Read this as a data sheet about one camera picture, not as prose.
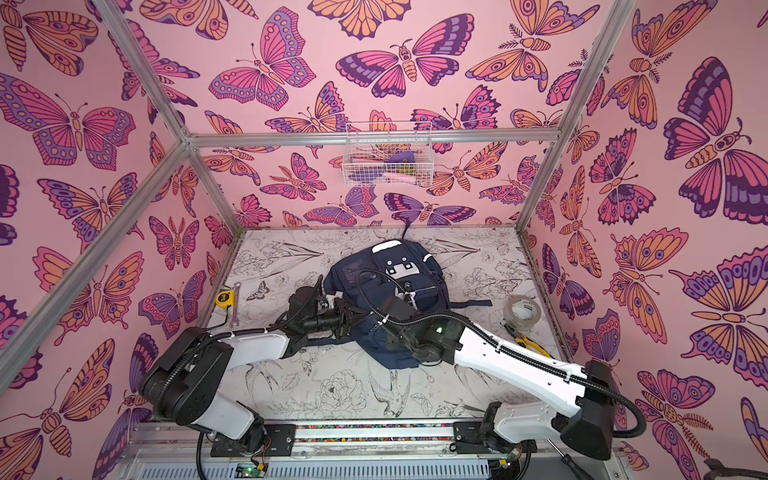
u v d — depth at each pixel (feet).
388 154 3.14
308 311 2.31
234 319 3.19
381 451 2.39
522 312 3.11
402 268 3.21
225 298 3.20
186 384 1.46
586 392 1.30
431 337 1.59
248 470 2.36
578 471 2.23
